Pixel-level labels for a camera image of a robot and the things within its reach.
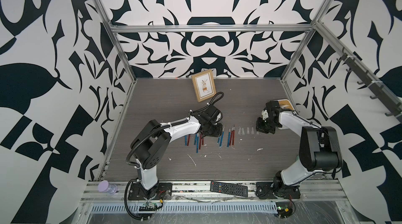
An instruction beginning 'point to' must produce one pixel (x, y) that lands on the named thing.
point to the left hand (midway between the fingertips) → (220, 130)
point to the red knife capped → (200, 141)
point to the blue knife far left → (185, 140)
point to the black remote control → (228, 188)
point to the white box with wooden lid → (285, 104)
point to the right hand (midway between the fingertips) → (257, 126)
